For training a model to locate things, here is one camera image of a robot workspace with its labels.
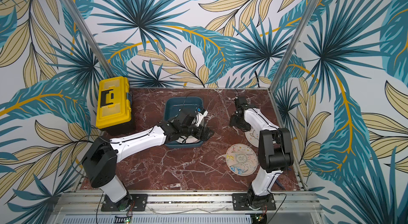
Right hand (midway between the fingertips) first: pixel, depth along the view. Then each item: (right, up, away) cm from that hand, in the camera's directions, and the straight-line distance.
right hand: (239, 125), depth 94 cm
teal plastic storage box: (-43, +11, +12) cm, 46 cm away
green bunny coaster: (-22, +8, -21) cm, 32 cm away
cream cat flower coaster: (+9, -7, +2) cm, 12 cm away
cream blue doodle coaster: (0, -18, -6) cm, 19 cm away
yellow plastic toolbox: (-68, +7, -10) cm, 69 cm away
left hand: (-19, -2, -13) cm, 23 cm away
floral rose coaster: (-27, -4, -21) cm, 34 cm away
